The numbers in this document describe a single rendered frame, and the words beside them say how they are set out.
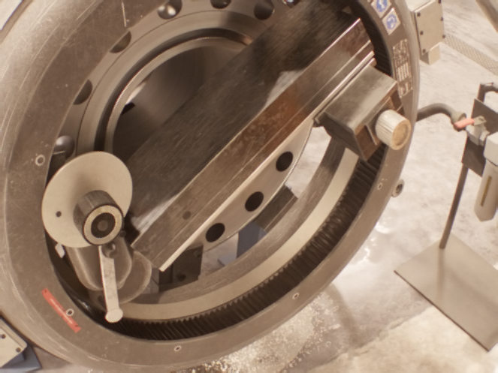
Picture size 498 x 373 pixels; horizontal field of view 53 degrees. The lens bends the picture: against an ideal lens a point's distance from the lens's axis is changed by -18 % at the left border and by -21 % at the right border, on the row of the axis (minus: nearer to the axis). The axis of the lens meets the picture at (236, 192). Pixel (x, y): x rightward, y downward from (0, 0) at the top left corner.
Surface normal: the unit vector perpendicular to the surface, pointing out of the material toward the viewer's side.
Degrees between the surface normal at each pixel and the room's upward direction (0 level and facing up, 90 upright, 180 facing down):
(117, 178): 90
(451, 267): 0
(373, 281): 0
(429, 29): 90
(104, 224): 90
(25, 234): 90
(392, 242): 0
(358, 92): 36
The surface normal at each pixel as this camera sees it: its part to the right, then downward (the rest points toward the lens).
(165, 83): -0.68, -0.15
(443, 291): 0.07, -0.82
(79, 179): 0.57, 0.50
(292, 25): -0.43, -0.50
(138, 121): -0.24, -0.66
